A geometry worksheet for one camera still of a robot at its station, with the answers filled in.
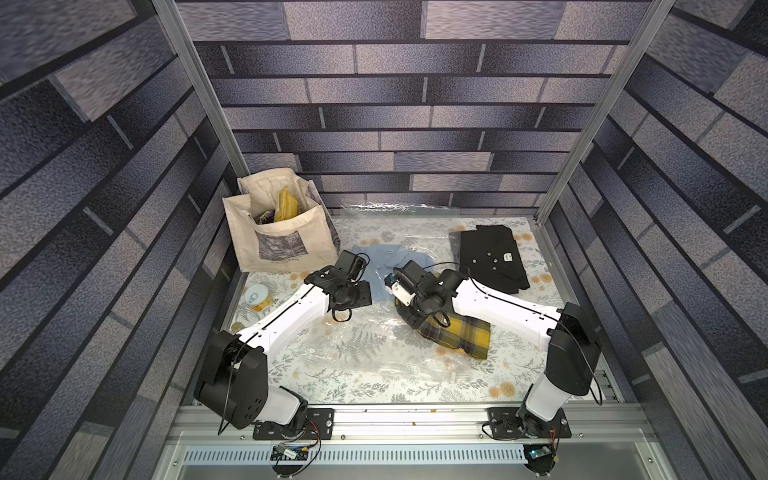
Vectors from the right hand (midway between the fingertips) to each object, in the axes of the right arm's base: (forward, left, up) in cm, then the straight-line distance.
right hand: (405, 311), depth 83 cm
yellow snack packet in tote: (+29, +37, +14) cm, 50 cm away
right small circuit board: (-32, -34, -15) cm, 49 cm away
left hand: (+4, +11, +1) cm, 12 cm away
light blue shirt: (+25, +8, -8) cm, 28 cm away
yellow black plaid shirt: (-4, -20, -7) cm, 21 cm away
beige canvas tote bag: (+18, +36, +17) cm, 44 cm away
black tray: (+28, -32, -9) cm, 43 cm away
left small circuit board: (-33, +30, -10) cm, 45 cm away
